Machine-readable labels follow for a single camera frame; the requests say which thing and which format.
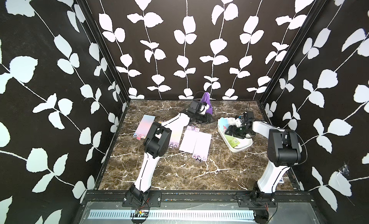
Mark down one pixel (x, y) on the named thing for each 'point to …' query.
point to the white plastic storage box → (222, 123)
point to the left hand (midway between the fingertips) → (215, 119)
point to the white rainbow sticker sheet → (232, 141)
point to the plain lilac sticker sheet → (201, 149)
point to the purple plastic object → (206, 98)
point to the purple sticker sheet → (176, 138)
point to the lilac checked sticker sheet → (189, 139)
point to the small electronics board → (141, 213)
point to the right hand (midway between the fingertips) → (228, 131)
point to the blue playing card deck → (281, 180)
